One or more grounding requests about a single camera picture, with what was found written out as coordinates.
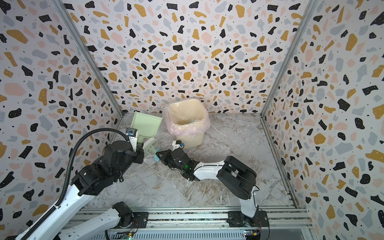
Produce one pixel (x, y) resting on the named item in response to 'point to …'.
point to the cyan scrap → (192, 121)
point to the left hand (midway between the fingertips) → (140, 141)
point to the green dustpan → (146, 125)
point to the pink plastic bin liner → (187, 117)
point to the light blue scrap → (157, 159)
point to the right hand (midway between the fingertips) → (151, 151)
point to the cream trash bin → (192, 142)
